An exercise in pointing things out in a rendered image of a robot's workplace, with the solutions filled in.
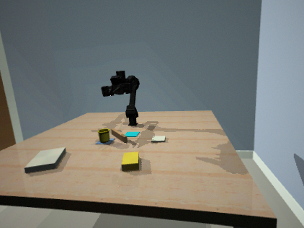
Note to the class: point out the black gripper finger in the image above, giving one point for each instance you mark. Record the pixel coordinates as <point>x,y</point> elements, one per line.
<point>110,90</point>
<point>119,90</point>

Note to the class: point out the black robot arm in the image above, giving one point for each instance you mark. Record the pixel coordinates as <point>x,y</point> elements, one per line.
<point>131,112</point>

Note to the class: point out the yellow cup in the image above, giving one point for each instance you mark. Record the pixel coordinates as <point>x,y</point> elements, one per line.
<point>104,135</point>

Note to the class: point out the yellow rectangular block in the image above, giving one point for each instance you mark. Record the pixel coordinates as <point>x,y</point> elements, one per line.
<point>130,161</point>

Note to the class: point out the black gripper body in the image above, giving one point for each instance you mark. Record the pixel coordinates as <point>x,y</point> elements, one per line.
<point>126,86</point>

